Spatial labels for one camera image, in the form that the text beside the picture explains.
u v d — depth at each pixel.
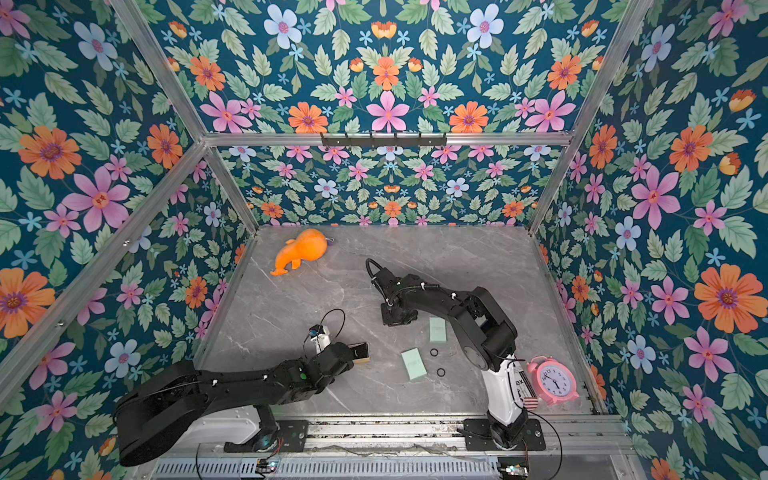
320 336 0.78
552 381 0.80
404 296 0.66
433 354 0.88
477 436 0.72
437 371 0.84
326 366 0.66
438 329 0.91
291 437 0.74
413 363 0.84
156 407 0.45
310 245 1.05
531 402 0.77
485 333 0.52
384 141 0.92
